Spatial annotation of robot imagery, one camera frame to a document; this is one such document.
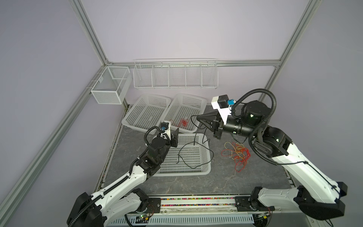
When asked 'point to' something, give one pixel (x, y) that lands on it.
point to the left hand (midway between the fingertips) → (175, 129)
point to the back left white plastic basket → (148, 111)
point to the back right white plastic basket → (182, 111)
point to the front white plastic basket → (191, 157)
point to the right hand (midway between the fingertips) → (197, 118)
